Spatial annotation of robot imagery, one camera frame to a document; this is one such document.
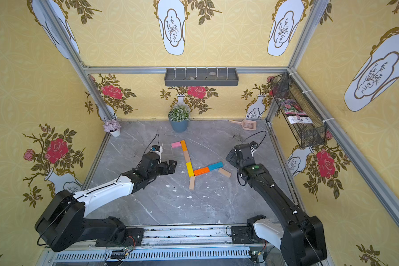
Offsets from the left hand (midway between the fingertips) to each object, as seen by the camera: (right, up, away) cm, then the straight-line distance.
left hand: (172, 162), depth 88 cm
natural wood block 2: (+10, -11, +2) cm, 16 cm away
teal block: (+24, -4, +10) cm, 27 cm away
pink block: (-1, +8, +19) cm, 20 cm away
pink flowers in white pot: (-40, +20, +15) cm, 47 cm away
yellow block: (+9, -5, +7) cm, 13 cm away
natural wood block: (+8, 0, +12) cm, 14 cm away
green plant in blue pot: (+1, +27, +15) cm, 31 cm away
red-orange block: (+16, -6, +7) cm, 18 cm away
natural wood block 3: (+29, -6, +7) cm, 30 cm away
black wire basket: (+67, +45, +15) cm, 82 cm away
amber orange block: (+5, +8, +18) cm, 20 cm away
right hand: (+33, +3, -3) cm, 33 cm away
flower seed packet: (+59, +25, -12) cm, 65 cm away
